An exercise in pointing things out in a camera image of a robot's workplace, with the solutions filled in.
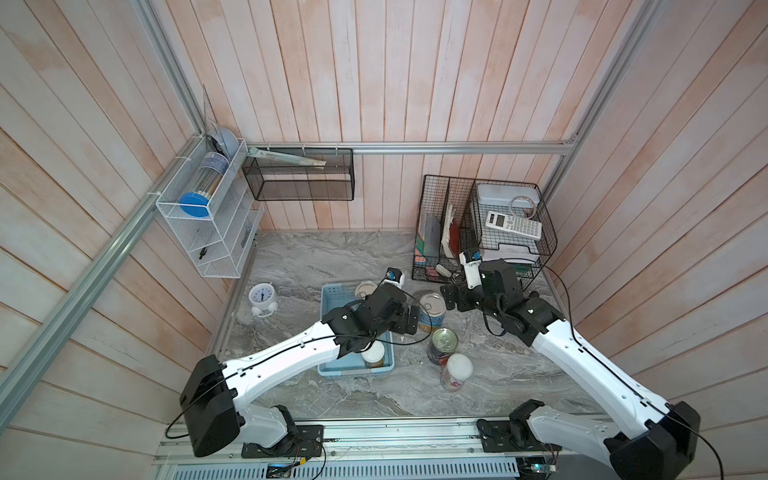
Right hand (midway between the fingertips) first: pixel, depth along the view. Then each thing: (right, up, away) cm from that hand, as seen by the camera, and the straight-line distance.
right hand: (454, 282), depth 79 cm
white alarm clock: (-59, -7, +19) cm, 62 cm away
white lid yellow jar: (-22, -21, +3) cm, 30 cm away
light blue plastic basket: (-35, -6, +17) cm, 40 cm away
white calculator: (+23, +17, +14) cm, 32 cm away
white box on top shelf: (+23, +29, +22) cm, 43 cm away
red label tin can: (-3, -16, +1) cm, 17 cm away
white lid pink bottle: (0, -22, -4) cm, 22 cm away
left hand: (-15, -8, -2) cm, 17 cm away
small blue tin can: (-5, -9, +7) cm, 12 cm away
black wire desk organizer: (+4, +29, +29) cm, 41 cm away
